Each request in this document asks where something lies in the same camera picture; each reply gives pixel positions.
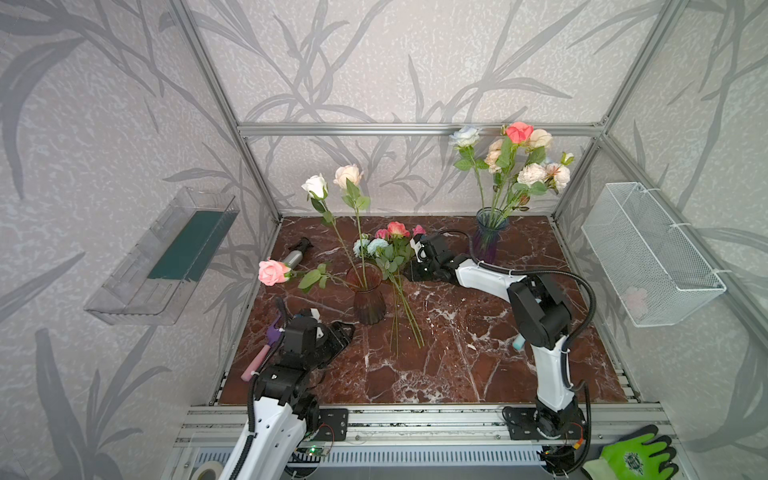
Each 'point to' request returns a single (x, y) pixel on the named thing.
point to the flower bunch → (393, 246)
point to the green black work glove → (642, 455)
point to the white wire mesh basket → (656, 276)
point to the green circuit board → (313, 450)
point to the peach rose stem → (493, 160)
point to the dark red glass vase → (365, 279)
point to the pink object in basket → (635, 300)
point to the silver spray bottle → (293, 258)
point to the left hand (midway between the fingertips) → (355, 324)
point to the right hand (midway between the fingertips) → (406, 262)
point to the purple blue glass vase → (489, 220)
